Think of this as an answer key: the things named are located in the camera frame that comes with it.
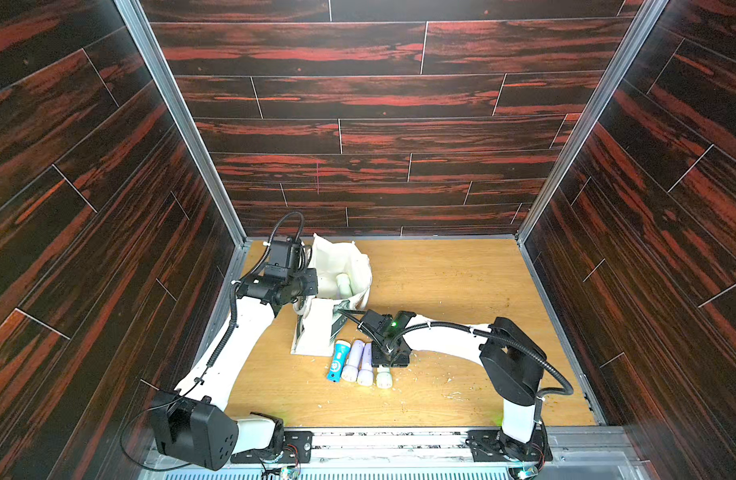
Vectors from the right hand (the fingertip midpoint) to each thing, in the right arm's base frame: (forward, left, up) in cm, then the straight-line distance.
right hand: (384, 357), depth 89 cm
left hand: (+13, +20, +22) cm, 32 cm away
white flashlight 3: (-7, 0, +3) cm, 7 cm away
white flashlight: (-5, +10, +2) cm, 11 cm away
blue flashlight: (-1, +13, +3) cm, 13 cm away
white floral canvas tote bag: (-1, +16, +24) cm, 29 cm away
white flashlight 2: (-5, +5, +3) cm, 8 cm away
